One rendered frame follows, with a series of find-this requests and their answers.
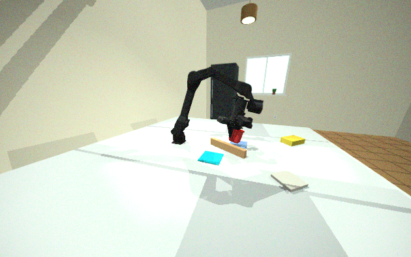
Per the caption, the light wood plank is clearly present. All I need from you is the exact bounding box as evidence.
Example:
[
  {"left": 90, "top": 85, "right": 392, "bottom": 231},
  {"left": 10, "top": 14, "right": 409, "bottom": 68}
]
[{"left": 210, "top": 137, "right": 247, "bottom": 159}]

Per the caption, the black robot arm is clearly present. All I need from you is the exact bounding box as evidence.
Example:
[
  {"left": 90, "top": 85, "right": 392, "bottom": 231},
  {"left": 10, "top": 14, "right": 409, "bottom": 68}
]
[{"left": 170, "top": 67, "right": 264, "bottom": 145}]

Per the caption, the yellow rectangular block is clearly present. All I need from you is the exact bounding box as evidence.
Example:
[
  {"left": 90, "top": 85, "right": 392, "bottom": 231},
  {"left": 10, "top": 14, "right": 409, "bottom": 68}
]
[{"left": 280, "top": 135, "right": 305, "bottom": 147}]

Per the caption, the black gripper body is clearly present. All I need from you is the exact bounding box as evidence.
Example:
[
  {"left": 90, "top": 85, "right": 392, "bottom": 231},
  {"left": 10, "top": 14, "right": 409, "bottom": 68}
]
[{"left": 217, "top": 108, "right": 252, "bottom": 129}]

